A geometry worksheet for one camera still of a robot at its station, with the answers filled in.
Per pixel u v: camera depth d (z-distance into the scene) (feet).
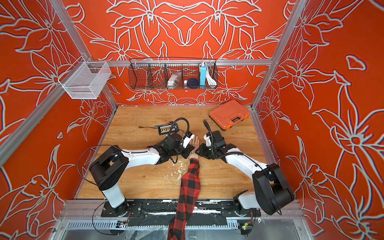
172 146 2.29
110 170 1.52
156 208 2.44
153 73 3.27
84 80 2.96
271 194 1.38
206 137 2.68
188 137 2.53
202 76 2.88
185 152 2.55
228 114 3.53
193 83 3.14
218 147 2.21
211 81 2.98
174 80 3.03
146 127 3.50
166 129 3.40
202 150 2.48
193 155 2.82
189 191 2.45
